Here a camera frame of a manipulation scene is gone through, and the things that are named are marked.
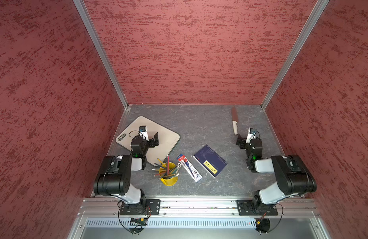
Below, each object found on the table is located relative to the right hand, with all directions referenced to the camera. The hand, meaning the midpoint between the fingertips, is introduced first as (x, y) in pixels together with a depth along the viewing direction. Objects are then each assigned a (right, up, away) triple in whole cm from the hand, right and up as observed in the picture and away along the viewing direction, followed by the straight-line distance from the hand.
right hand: (245, 136), depth 94 cm
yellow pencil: (-52, -13, -14) cm, 55 cm away
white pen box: (-34, -20, -9) cm, 41 cm away
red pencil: (-48, -13, -17) cm, 53 cm away
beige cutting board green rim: (-51, -3, +5) cm, 52 cm away
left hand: (-62, +1, -1) cm, 62 cm away
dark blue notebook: (-23, -15, -4) cm, 28 cm away
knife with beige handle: (-1, +10, +17) cm, 19 cm away
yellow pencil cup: (-46, -20, -20) cm, 54 cm away
